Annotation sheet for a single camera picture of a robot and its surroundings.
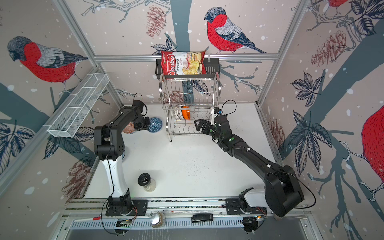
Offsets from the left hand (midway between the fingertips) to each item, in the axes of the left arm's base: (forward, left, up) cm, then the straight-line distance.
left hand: (148, 126), depth 100 cm
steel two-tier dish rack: (+15, -28, +8) cm, 33 cm away
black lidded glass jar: (-36, -7, +6) cm, 38 cm away
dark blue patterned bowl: (+5, -4, -4) cm, 7 cm away
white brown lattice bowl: (+6, -19, +7) cm, 21 cm away
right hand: (-11, -34, +15) cm, 39 cm away
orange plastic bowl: (+6, -26, +7) cm, 28 cm away
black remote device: (-52, -34, -1) cm, 62 cm away
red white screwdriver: (-51, +17, -6) cm, 54 cm away
